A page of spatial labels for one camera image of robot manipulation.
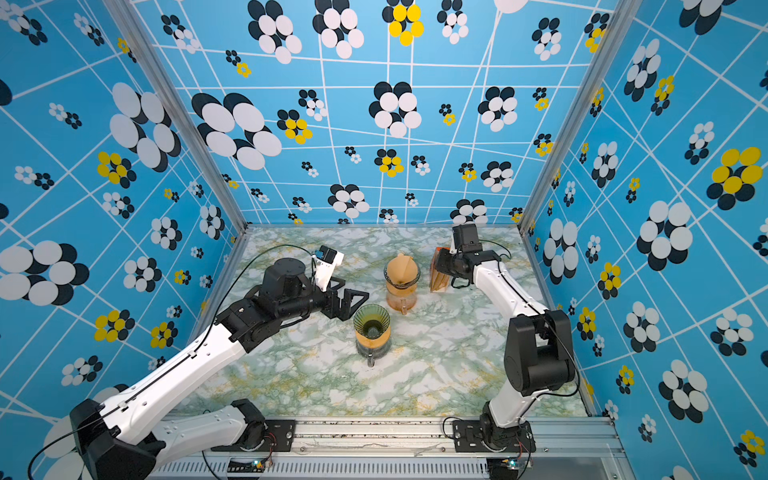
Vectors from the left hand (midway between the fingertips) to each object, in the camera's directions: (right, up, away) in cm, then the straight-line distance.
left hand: (358, 288), depth 70 cm
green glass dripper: (+2, -11, +13) cm, 17 cm away
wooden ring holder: (+11, -3, +21) cm, 24 cm away
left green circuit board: (-25, -42, 0) cm, 49 cm away
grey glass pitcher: (+3, -19, +10) cm, 21 cm away
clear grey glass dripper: (+10, -2, +21) cm, 23 cm away
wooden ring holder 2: (+3, -16, +9) cm, 19 cm away
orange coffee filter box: (+23, -1, +26) cm, 35 cm away
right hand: (+24, +6, +22) cm, 33 cm away
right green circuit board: (+34, -42, -1) cm, 54 cm away
